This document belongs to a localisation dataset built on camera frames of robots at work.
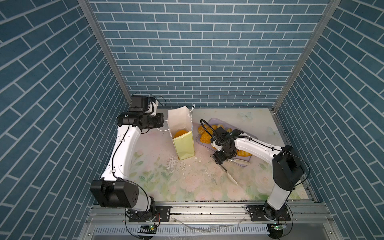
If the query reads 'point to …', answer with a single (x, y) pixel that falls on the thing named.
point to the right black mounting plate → (256, 214)
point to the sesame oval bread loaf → (205, 138)
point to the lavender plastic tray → (246, 158)
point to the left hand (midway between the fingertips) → (163, 120)
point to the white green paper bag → (180, 122)
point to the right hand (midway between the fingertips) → (219, 157)
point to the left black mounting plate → (162, 214)
